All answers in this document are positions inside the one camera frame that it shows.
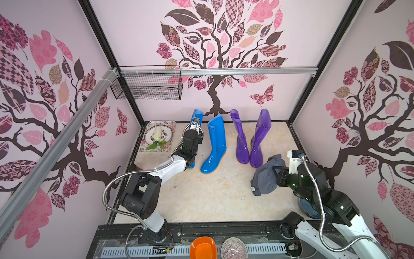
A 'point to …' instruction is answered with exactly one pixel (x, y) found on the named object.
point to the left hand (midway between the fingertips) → (194, 128)
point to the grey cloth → (264, 181)
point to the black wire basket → (148, 82)
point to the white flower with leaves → (157, 135)
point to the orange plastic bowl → (203, 247)
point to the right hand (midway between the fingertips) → (274, 166)
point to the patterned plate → (166, 134)
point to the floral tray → (166, 147)
